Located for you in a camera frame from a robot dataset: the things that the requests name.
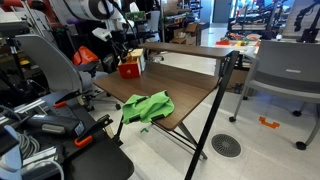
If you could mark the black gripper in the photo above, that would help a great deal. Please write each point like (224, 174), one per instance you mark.
(119, 39)

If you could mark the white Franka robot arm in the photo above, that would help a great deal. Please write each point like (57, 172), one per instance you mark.
(86, 8)

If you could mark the wooden box with red drawer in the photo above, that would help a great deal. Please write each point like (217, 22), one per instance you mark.
(130, 68)

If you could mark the orange bag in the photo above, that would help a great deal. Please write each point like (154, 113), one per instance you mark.
(85, 56)

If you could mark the green box on shelf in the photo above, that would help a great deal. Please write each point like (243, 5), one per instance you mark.
(136, 15)

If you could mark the green cloth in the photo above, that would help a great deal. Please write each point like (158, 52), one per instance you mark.
(148, 106)

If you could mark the brown desk with black legs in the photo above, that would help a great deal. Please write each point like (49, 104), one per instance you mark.
(173, 83)

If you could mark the purple roll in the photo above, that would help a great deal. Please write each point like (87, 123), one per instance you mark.
(74, 21)

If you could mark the cardboard boxes stack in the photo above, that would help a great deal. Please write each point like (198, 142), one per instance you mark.
(186, 33)

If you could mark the gray office chair with wheels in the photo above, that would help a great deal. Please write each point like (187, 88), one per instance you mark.
(50, 63)

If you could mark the small green floor tape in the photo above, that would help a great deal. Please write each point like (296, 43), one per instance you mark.
(144, 130)

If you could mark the black gray handheld device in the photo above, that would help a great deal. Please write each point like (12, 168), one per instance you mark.
(55, 125)

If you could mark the black base platform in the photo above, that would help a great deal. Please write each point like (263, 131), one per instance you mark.
(100, 160)

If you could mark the round metal floor drain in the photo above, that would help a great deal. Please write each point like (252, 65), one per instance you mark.
(226, 145)

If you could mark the gray plastic chair with castors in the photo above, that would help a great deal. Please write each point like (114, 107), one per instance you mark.
(286, 73)

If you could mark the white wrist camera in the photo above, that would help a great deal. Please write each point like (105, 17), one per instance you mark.
(101, 34)

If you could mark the orange floor bracket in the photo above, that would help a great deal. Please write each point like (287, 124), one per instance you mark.
(268, 123)

